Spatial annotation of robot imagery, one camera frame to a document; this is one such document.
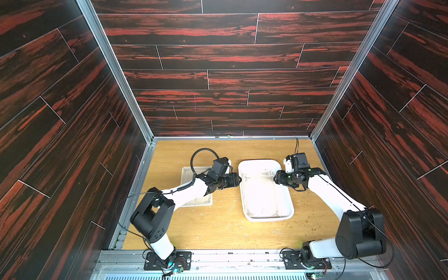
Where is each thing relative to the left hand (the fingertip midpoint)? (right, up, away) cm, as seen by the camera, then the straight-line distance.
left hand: (240, 180), depth 87 cm
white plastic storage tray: (+13, -10, +1) cm, 17 cm away
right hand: (+22, +1, +2) cm, 23 cm away
